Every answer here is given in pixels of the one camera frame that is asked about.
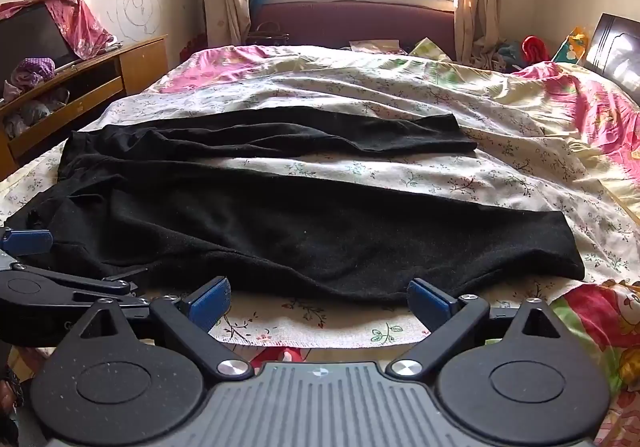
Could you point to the television with pink cloth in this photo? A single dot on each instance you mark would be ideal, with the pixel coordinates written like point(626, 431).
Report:
point(85, 32)

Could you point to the mixed clothes pile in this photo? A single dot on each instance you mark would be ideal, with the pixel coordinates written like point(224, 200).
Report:
point(500, 57)

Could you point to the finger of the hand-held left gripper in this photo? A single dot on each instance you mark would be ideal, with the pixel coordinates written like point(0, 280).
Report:
point(100, 283)
point(27, 242)

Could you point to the purple dotted cloth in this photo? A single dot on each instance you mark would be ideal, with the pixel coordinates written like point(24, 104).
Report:
point(35, 67)

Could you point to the pink floral quilt cover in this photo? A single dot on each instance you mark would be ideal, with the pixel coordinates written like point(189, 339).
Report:
point(600, 117)

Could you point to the printed paper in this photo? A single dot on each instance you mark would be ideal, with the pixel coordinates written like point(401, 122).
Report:
point(375, 46)

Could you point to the white floral bed sheet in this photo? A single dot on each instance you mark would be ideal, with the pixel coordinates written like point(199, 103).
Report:
point(400, 177)

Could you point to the red green printed blanket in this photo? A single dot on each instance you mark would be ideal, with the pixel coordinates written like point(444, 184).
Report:
point(590, 312)

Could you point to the dark basket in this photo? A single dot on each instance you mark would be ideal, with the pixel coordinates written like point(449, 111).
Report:
point(265, 34)

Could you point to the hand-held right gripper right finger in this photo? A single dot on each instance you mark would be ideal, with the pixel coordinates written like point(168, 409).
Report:
point(427, 299)

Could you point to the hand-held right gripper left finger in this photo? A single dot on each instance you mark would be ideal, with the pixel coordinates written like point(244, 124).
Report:
point(210, 304)

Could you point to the grey clothes pile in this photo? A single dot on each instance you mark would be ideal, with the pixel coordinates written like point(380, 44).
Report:
point(30, 109)

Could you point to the red toy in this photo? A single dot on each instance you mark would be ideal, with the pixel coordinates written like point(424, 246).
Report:
point(536, 48)

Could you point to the dark wooden headboard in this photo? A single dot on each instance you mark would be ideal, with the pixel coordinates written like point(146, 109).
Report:
point(615, 52)

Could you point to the black pants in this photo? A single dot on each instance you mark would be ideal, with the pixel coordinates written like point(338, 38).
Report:
point(300, 237)

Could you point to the wooden television stand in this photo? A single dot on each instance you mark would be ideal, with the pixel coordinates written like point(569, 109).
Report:
point(140, 62)

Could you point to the black television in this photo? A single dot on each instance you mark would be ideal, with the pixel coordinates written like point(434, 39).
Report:
point(30, 32)

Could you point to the green printed packet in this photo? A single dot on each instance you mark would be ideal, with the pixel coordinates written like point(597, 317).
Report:
point(427, 49)

